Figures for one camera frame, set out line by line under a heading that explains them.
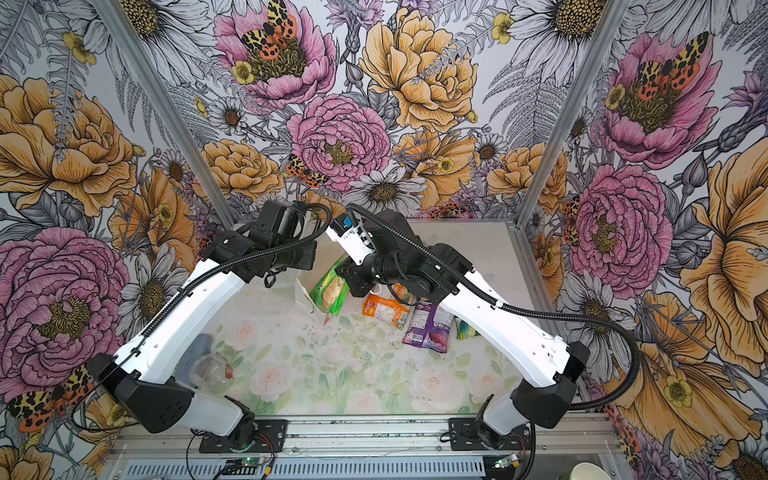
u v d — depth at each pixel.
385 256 0.47
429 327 0.90
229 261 0.47
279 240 0.55
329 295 0.62
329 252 0.80
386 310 0.94
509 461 0.71
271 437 0.74
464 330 0.91
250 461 0.71
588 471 0.61
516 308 0.41
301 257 0.67
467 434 0.74
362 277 0.54
